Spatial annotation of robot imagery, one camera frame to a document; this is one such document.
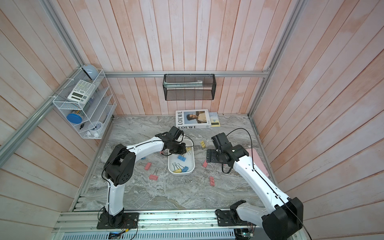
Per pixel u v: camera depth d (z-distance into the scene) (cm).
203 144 101
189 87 88
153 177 88
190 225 73
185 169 90
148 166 90
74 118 76
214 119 116
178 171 89
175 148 80
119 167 52
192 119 114
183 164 93
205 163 93
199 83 90
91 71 82
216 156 71
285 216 38
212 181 86
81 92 76
